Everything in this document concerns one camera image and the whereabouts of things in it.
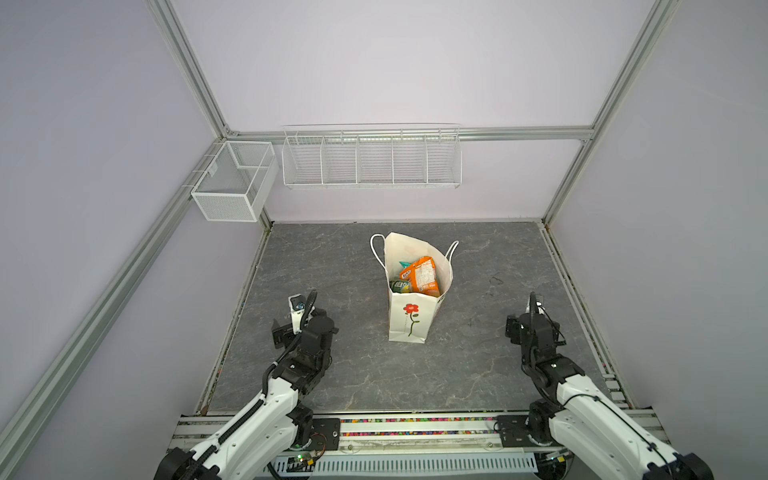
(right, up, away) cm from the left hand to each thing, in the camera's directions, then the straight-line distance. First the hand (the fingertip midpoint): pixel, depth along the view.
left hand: (296, 316), depth 81 cm
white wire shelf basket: (+20, +49, +16) cm, 55 cm away
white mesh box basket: (-25, +41, +15) cm, 50 cm away
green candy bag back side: (+29, +8, +1) cm, 30 cm away
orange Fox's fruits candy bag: (+35, +11, +1) cm, 37 cm away
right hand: (+67, -2, +3) cm, 67 cm away
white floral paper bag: (+32, +1, -4) cm, 32 cm away
